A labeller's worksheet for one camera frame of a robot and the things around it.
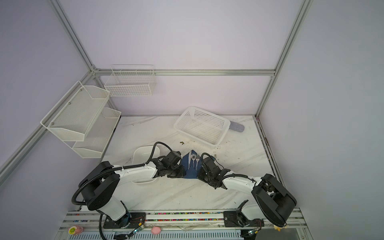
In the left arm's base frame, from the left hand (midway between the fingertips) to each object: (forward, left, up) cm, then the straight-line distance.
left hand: (184, 174), depth 86 cm
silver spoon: (+12, -5, -1) cm, 13 cm away
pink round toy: (-27, +12, -1) cm, 30 cm away
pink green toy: (-27, +48, +2) cm, 56 cm away
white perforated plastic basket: (+41, -12, -2) cm, 43 cm away
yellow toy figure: (-27, -44, +3) cm, 52 cm away
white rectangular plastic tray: (+13, +28, -1) cm, 31 cm away
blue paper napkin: (+1, -4, -1) cm, 5 cm away
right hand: (0, -7, 0) cm, 7 cm away
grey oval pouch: (+38, -38, 0) cm, 53 cm away
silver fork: (+11, -8, -2) cm, 14 cm away
